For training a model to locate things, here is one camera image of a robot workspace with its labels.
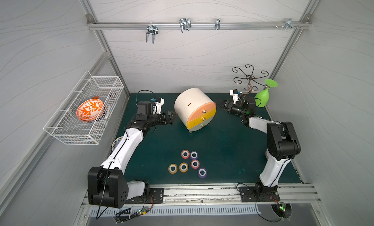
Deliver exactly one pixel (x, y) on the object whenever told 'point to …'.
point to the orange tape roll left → (172, 168)
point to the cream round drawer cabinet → (188, 99)
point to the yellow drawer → (197, 121)
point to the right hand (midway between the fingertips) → (217, 102)
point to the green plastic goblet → (261, 97)
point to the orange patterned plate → (89, 109)
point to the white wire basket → (66, 128)
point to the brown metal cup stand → (251, 79)
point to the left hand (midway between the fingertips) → (172, 115)
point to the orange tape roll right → (183, 167)
